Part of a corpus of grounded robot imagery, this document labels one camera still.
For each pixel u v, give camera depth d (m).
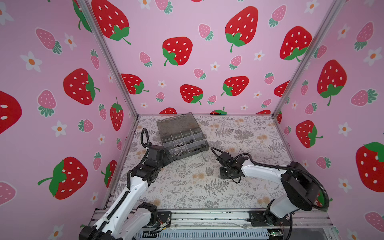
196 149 1.01
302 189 0.44
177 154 0.98
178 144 1.01
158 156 0.61
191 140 1.04
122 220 0.43
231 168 0.66
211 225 0.73
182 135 1.03
